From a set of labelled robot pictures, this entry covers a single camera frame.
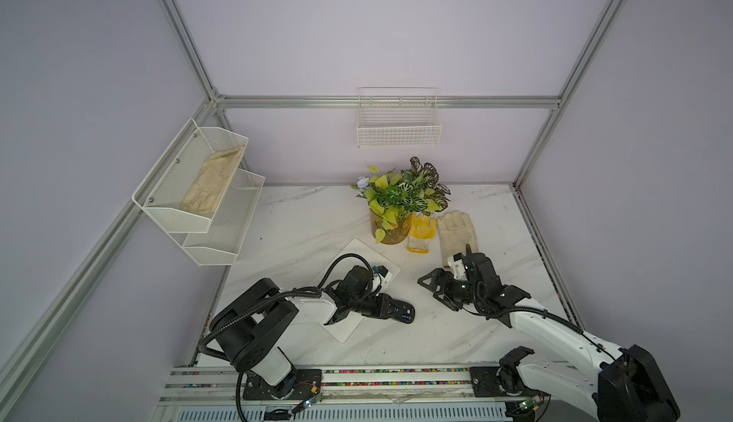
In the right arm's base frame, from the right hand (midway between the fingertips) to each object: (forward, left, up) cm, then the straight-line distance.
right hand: (426, 290), depth 82 cm
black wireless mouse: (-4, +6, -5) cm, 9 cm away
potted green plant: (+22, +9, +17) cm, 30 cm away
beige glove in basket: (+25, +62, +23) cm, 70 cm away
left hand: (-5, +8, -5) cm, 11 cm away
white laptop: (-7, +24, -8) cm, 27 cm away
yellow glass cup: (+26, -2, -7) cm, 27 cm away
